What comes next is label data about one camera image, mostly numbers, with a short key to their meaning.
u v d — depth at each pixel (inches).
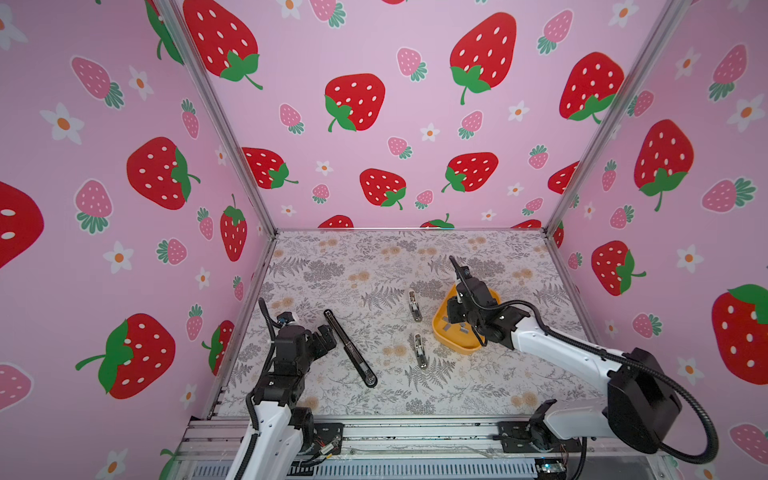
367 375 32.7
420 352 34.5
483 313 25.1
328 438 28.8
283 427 21.1
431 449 28.8
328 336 29.5
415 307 38.4
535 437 26.0
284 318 28.6
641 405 16.3
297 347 25.0
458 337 35.3
